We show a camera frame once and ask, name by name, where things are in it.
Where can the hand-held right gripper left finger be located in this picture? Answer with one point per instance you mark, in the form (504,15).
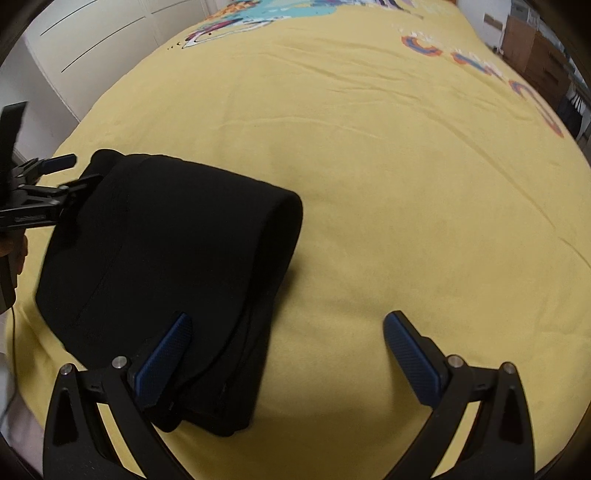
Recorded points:
(161,364)

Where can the black bag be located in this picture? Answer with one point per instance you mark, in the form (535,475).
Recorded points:
(577,110)

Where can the wall switch plate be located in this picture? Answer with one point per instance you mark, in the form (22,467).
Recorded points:
(492,21)

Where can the black pants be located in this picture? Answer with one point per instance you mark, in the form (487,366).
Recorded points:
(175,258)

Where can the white wardrobe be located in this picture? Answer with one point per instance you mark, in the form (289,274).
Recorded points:
(92,41)

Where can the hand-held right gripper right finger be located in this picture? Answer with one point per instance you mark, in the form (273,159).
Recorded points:
(413,364)

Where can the person's left hand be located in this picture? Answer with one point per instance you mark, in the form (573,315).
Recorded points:
(13,254)

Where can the wooden dresser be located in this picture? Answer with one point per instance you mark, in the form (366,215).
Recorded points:
(538,55)

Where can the yellow printed bedspread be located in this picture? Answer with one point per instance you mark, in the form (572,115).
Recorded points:
(392,207)

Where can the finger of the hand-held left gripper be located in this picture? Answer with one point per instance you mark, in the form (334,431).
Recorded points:
(81,187)
(60,162)

